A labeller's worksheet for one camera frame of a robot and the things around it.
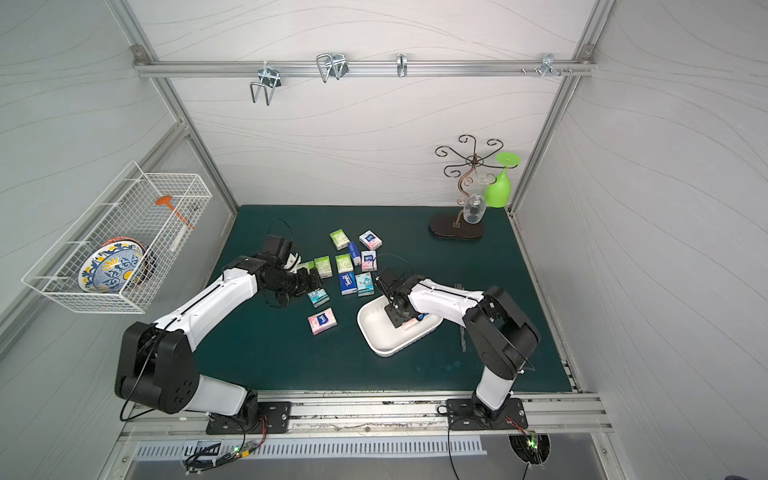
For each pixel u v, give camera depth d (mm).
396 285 715
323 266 1013
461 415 732
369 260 1017
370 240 1074
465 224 960
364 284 962
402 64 721
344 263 1013
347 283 957
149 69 771
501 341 472
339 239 1078
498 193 934
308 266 1003
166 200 796
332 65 761
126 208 705
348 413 749
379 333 887
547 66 765
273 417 738
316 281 773
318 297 928
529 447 718
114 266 625
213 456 702
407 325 856
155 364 419
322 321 880
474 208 939
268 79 783
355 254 1013
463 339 861
